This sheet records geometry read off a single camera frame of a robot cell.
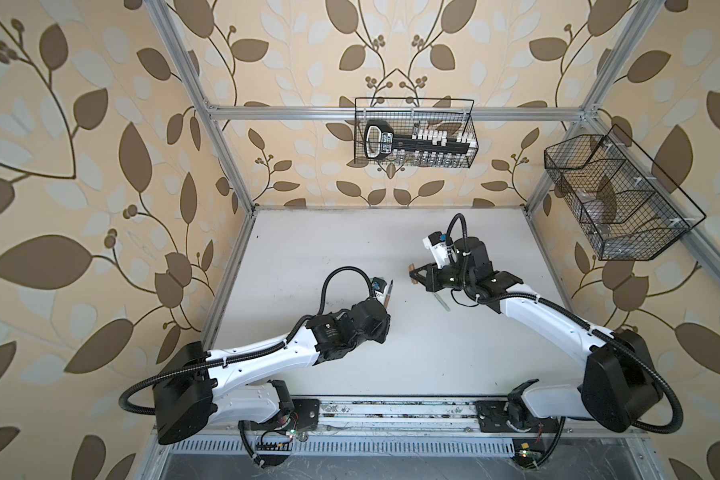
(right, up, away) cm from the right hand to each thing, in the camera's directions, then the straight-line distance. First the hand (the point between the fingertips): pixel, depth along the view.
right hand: (413, 276), depth 81 cm
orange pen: (-7, -5, -2) cm, 9 cm away
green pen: (+11, -10, +13) cm, 20 cm away
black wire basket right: (+52, +18, -8) cm, 56 cm away
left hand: (-7, -10, -3) cm, 12 cm away
